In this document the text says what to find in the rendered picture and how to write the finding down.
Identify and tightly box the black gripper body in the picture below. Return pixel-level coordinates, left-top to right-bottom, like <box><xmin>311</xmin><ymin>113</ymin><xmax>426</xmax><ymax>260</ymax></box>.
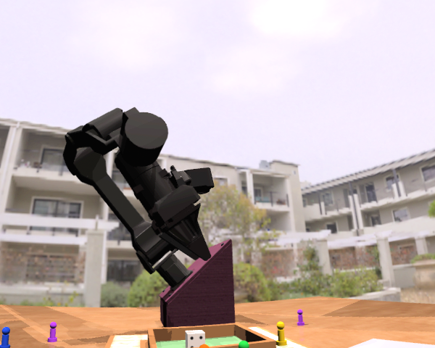
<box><xmin>130</xmin><ymin>166</ymin><xmax>201</xmax><ymax>235</ymax></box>

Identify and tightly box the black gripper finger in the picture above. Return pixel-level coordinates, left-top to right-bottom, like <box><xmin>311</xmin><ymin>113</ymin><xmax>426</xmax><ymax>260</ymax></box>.
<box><xmin>162</xmin><ymin>203</ymin><xmax>211</xmax><ymax>261</ymax></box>
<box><xmin>159</xmin><ymin>233</ymin><xmax>199</xmax><ymax>260</ymax></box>

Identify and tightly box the purple pawn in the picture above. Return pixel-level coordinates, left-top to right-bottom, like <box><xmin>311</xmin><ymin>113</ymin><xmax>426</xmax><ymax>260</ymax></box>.
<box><xmin>297</xmin><ymin>310</ymin><xmax>305</xmax><ymax>326</ymax></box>
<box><xmin>47</xmin><ymin>322</ymin><xmax>57</xmax><ymax>342</ymax></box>

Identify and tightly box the white die with black pips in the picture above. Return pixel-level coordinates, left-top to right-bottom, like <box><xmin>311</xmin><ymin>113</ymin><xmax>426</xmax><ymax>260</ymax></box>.
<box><xmin>185</xmin><ymin>330</ymin><xmax>205</xmax><ymax>348</ymax></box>

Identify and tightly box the yellow pawn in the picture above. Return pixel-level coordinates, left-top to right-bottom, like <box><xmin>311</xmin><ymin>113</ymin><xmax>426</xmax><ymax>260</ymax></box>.
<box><xmin>276</xmin><ymin>321</ymin><xmax>287</xmax><ymax>346</ymax></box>

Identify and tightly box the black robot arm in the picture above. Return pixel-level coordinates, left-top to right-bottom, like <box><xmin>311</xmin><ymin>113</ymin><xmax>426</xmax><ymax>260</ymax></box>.
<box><xmin>63</xmin><ymin>107</ymin><xmax>215</xmax><ymax>291</ymax></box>

